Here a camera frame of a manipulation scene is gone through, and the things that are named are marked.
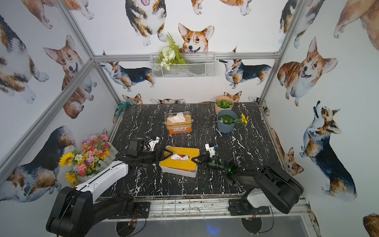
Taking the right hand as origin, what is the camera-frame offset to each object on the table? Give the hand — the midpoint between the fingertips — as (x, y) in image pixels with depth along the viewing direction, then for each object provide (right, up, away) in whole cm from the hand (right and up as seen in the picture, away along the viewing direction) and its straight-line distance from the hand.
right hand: (193, 155), depth 77 cm
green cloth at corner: (-60, +29, +42) cm, 78 cm away
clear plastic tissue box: (-12, +11, +23) cm, 28 cm away
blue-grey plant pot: (+22, +17, +24) cm, 37 cm away
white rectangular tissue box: (-7, -9, +1) cm, 12 cm away
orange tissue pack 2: (-10, +20, +22) cm, 31 cm away
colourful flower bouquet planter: (-50, +1, -2) cm, 50 cm away
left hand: (-15, +1, +6) cm, 16 cm away
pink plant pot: (+20, +30, +28) cm, 46 cm away
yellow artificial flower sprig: (+31, +18, +15) cm, 39 cm away
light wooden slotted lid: (-5, +16, +23) cm, 29 cm away
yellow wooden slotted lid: (-1, +1, +5) cm, 5 cm away
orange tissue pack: (-7, -2, +5) cm, 9 cm away
